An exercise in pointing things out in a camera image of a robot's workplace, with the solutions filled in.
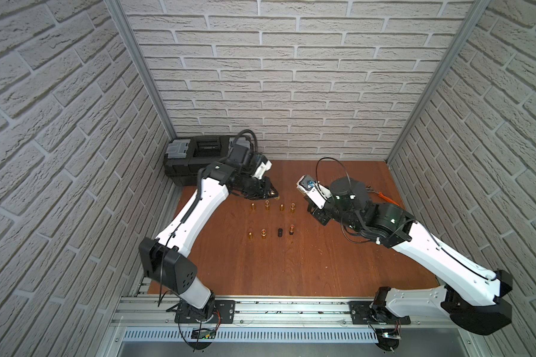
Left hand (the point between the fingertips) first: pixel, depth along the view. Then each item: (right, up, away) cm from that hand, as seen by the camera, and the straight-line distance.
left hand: (280, 191), depth 73 cm
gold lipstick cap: (-12, -8, +26) cm, 30 cm away
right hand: (+10, 0, -8) cm, 12 cm away
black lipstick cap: (0, -18, +17) cm, 24 cm away
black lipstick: (+5, -18, +18) cm, 26 cm away
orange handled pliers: (+45, -1, +33) cm, 56 cm away
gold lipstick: (-12, -19, +17) cm, 28 cm away
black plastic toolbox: (-42, +15, +24) cm, 51 cm away
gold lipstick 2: (-7, -18, +15) cm, 24 cm away
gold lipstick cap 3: (+1, -8, +25) cm, 26 cm away
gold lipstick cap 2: (-5, -7, +24) cm, 26 cm away
